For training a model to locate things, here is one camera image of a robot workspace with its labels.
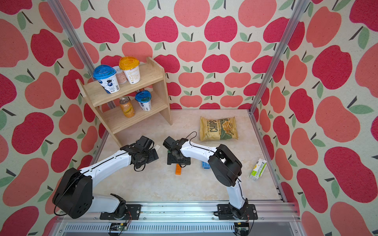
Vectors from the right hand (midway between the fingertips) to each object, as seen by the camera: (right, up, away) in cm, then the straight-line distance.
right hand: (176, 164), depth 89 cm
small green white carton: (+48, -2, -5) cm, 49 cm away
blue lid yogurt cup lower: (-19, +40, -4) cm, 45 cm away
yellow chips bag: (+26, +21, +11) cm, 35 cm away
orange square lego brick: (+1, -5, -2) cm, 6 cm away
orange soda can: (-27, +34, -7) cm, 44 cm away
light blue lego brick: (+18, 0, -1) cm, 18 cm away
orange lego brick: (+1, -2, -1) cm, 3 cm away
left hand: (-14, +3, -2) cm, 14 cm away
